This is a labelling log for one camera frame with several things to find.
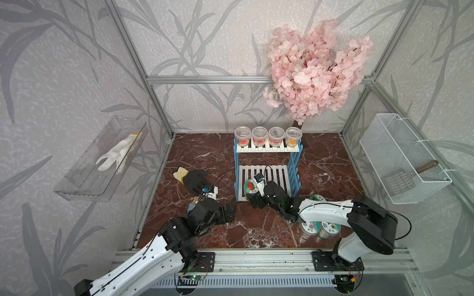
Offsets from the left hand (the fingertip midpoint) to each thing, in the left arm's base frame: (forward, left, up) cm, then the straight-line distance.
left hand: (229, 209), depth 75 cm
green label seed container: (+7, -39, -4) cm, 40 cm away
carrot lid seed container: (-6, -41, -5) cm, 41 cm away
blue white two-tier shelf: (+32, -26, -13) cm, 43 cm away
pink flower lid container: (-6, -33, -4) cm, 34 cm away
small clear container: (+24, -26, +20) cm, 40 cm away
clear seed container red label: (+23, -5, +20) cm, 31 cm away
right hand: (+12, -11, -4) cm, 17 cm away
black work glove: (+20, +20, -12) cm, 30 cm away
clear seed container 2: (+22, -19, +20) cm, 36 cm away
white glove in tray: (+12, +40, +20) cm, 46 cm away
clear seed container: (+23, -12, +21) cm, 33 cm away
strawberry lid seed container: (+12, -9, -3) cm, 15 cm away
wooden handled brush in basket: (+8, -69, +13) cm, 70 cm away
